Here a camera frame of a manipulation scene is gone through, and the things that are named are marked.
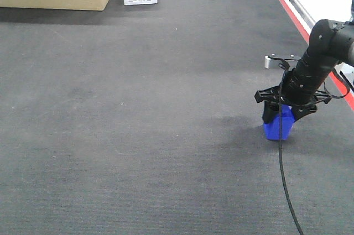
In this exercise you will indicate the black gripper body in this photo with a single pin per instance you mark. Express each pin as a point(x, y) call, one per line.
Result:
point(300, 94)

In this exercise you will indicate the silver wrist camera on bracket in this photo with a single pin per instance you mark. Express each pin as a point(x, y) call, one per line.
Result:
point(269, 62)

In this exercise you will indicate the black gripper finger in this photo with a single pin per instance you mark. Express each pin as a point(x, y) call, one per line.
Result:
point(269, 112)
point(302, 111)

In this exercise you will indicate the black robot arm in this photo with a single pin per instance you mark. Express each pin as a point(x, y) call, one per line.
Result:
point(323, 41)

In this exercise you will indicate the long conveyor dark grey belt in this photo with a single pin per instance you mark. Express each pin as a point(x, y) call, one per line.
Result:
point(138, 107)

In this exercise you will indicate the small blue plastic box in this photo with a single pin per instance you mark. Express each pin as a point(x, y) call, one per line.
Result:
point(272, 132)

